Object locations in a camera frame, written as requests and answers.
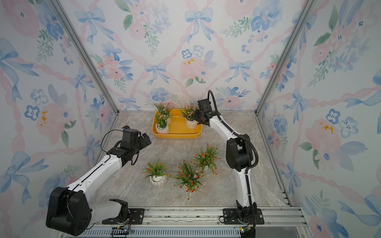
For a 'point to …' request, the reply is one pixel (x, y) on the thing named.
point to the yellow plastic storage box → (178, 128)
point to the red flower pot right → (206, 159)
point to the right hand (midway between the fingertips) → (194, 115)
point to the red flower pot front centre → (187, 177)
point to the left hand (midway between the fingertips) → (144, 139)
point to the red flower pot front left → (156, 172)
